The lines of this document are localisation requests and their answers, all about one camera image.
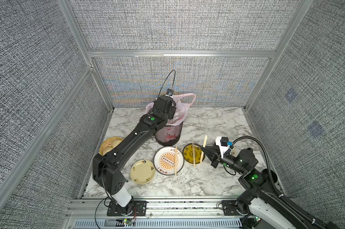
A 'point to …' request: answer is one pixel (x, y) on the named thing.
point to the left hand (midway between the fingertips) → (168, 102)
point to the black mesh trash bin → (167, 135)
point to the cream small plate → (142, 171)
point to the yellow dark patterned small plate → (187, 153)
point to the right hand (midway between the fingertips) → (203, 145)
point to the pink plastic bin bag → (182, 101)
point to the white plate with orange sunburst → (164, 160)
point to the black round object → (265, 174)
